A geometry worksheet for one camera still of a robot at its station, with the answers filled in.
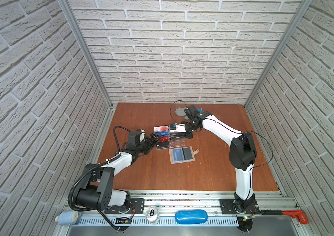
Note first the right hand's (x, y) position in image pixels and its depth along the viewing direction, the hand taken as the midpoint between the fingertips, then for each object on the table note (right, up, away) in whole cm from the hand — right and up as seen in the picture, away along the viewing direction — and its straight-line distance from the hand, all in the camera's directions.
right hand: (180, 131), depth 90 cm
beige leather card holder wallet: (+2, -15, +1) cm, 16 cm away
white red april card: (-12, +2, +2) cm, 12 cm away
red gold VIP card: (-10, -5, +4) cm, 12 cm away
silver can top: (-13, -33, -31) cm, 47 cm away
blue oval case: (+4, -40, -21) cm, 45 cm away
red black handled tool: (+58, -40, -20) cm, 73 cm away
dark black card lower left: (-11, -9, +4) cm, 15 cm away
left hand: (-14, -4, -3) cm, 14 cm away
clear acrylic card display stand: (-2, -6, +4) cm, 8 cm away
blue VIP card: (-12, -2, +4) cm, 13 cm away
